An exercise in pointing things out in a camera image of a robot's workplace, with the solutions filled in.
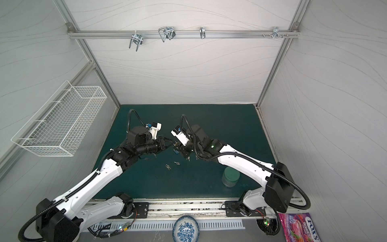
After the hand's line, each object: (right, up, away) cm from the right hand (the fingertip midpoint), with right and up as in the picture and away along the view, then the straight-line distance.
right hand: (178, 140), depth 75 cm
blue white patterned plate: (+4, -40, -7) cm, 41 cm away
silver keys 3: (-8, -18, +13) cm, 23 cm away
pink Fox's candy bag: (+56, -39, -8) cm, 68 cm away
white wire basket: (-54, +7, -8) cm, 55 cm away
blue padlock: (-4, -10, +18) cm, 21 cm away
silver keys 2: (-3, -16, +15) cm, 22 cm away
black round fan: (+45, -41, -3) cm, 61 cm away
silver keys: (+6, -6, -10) cm, 13 cm away
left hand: (0, +1, -3) cm, 3 cm away
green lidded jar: (+27, -18, -1) cm, 32 cm away
